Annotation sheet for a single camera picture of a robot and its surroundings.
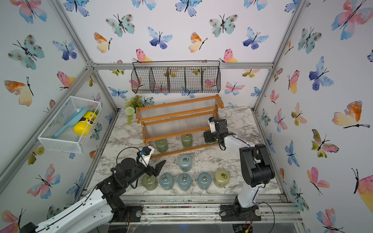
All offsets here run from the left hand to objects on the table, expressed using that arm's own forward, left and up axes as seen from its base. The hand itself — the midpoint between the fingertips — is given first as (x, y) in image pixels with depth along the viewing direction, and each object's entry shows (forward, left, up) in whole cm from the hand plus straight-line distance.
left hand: (159, 155), depth 76 cm
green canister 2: (+12, +1, -9) cm, 15 cm away
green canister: (-11, +5, -11) cm, 16 cm away
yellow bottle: (+8, +35, +14) cm, 39 cm away
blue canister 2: (-11, -13, -10) cm, 20 cm away
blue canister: (-10, -4, -10) cm, 14 cm away
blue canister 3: (-11, -23, -9) cm, 27 cm away
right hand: (+21, -30, -9) cm, 38 cm away
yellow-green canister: (-10, -33, -9) cm, 35 cm away
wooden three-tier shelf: (+22, -9, -4) cm, 24 cm away
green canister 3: (+15, -14, -10) cm, 23 cm away
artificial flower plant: (+43, +22, -2) cm, 48 cm away
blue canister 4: (0, -13, -10) cm, 17 cm away
